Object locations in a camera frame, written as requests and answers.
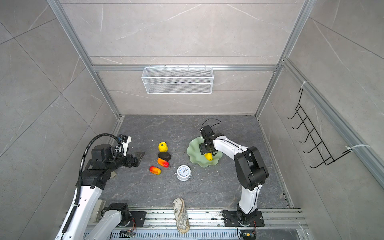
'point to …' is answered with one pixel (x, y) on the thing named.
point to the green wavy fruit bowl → (196, 157)
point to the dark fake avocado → (164, 156)
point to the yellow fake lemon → (163, 147)
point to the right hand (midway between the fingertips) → (207, 147)
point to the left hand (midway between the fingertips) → (134, 147)
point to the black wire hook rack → (326, 156)
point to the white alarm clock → (183, 173)
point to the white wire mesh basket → (177, 80)
